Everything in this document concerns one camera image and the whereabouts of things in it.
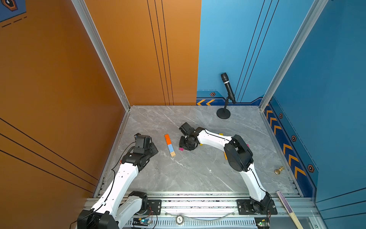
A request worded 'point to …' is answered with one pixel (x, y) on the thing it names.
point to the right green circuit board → (262, 223)
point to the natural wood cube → (173, 154)
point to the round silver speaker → (179, 219)
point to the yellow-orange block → (225, 155)
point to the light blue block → (170, 148)
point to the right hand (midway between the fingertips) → (180, 147)
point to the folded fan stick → (297, 223)
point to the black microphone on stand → (224, 113)
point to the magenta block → (181, 149)
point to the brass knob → (278, 171)
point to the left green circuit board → (142, 221)
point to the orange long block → (168, 139)
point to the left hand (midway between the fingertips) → (154, 145)
